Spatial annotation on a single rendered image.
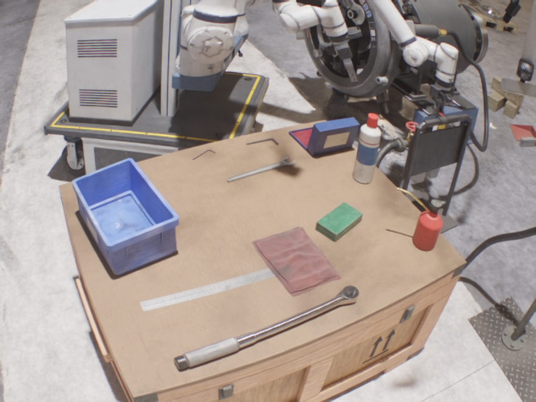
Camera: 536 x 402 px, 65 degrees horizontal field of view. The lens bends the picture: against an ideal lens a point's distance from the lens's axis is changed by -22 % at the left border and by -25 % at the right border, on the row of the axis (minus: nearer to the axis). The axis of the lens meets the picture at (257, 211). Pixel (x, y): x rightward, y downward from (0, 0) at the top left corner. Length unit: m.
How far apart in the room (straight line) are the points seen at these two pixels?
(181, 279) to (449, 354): 1.03
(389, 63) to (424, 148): 0.54
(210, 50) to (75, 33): 0.68
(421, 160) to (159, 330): 1.26
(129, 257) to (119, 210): 0.25
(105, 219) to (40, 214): 0.90
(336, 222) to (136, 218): 0.53
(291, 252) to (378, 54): 1.28
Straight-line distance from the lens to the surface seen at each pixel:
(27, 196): 2.44
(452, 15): 2.87
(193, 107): 2.25
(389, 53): 2.35
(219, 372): 1.10
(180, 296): 1.23
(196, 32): 1.65
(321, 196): 1.54
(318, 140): 1.64
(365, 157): 1.57
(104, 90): 2.12
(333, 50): 1.87
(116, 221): 1.43
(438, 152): 2.09
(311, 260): 1.32
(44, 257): 2.08
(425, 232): 1.41
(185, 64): 1.89
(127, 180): 1.49
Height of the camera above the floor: 1.40
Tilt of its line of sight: 40 degrees down
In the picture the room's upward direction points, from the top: 5 degrees clockwise
